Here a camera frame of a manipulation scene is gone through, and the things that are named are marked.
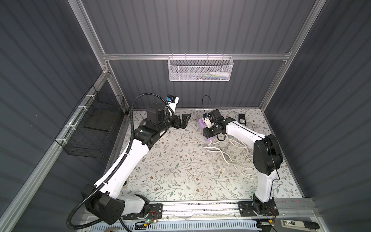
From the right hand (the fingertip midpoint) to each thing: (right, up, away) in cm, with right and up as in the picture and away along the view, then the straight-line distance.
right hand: (208, 132), depth 95 cm
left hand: (-15, +11, -25) cm, 32 cm away
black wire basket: (-64, +2, -22) cm, 68 cm away
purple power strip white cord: (-5, +5, -3) cm, 8 cm away
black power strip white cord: (+28, +8, +15) cm, 33 cm away
